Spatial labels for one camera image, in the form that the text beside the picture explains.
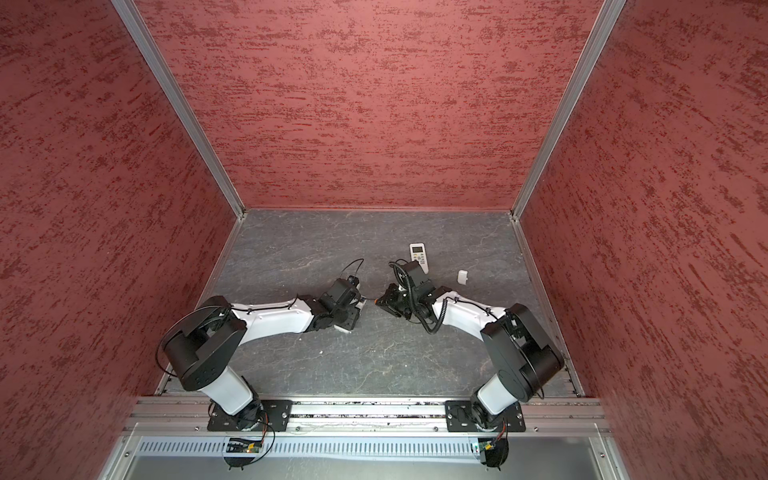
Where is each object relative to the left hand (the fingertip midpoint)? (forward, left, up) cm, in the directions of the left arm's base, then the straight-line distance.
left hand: (350, 318), depth 92 cm
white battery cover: (+16, -38, 0) cm, 41 cm away
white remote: (+25, -23, +2) cm, 34 cm away
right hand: (-1, -8, +8) cm, 11 cm away
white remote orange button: (-4, -5, +18) cm, 19 cm away
